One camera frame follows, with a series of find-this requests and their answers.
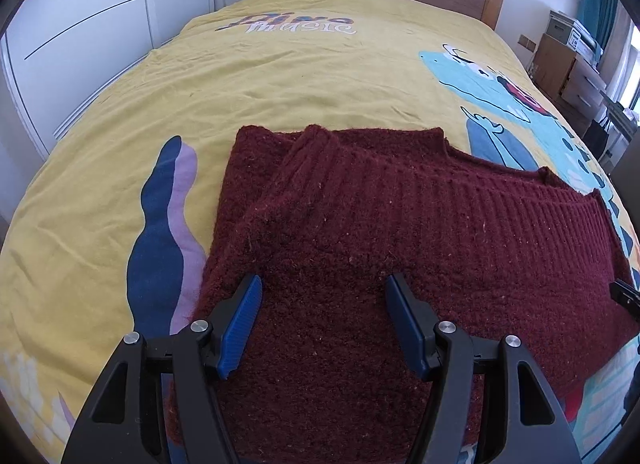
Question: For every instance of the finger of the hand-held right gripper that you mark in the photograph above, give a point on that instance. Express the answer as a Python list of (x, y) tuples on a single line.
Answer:
[(629, 299)]

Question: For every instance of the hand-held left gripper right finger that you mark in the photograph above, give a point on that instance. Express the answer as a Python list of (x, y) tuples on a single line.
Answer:
[(407, 329)]

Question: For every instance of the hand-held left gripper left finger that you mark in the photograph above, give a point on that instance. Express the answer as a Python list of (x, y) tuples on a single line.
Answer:
[(240, 329)]

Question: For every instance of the dark red knitted sweater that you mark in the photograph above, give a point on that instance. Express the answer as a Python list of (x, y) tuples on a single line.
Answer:
[(350, 224)]

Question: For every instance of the black bag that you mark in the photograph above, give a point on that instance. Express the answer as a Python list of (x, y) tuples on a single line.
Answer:
[(602, 139)]

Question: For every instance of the window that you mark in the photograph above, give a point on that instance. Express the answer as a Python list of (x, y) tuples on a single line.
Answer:
[(625, 64)]

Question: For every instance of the wooden nightstand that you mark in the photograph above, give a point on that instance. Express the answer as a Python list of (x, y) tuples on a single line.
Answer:
[(560, 74)]

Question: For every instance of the bed with yellow cartoon duvet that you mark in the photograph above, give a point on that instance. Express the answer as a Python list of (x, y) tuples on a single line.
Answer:
[(300, 79)]

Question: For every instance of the white printer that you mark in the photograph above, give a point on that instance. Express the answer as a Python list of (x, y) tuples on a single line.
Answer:
[(572, 34)]

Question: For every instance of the teal curtain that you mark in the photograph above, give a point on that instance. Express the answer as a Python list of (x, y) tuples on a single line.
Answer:
[(597, 14)]

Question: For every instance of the white wardrobe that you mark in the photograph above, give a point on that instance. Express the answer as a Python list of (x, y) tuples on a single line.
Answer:
[(100, 19)]

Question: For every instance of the wall socket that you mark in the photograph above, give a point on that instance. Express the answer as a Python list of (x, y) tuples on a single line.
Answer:
[(527, 42)]

